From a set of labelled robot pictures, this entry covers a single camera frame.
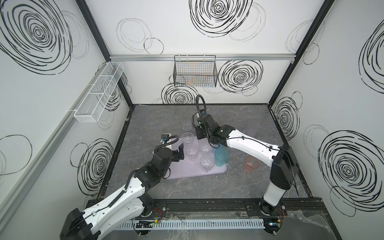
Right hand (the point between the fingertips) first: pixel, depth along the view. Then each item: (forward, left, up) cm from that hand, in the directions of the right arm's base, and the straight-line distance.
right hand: (196, 128), depth 84 cm
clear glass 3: (-12, -6, -17) cm, 22 cm away
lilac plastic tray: (-12, -1, -14) cm, 18 cm away
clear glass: (+3, +6, -14) cm, 16 cm away
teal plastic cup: (-9, -15, -15) cm, 23 cm away
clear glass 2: (-5, +3, -15) cm, 16 cm away
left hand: (-10, +11, -1) cm, 14 cm away
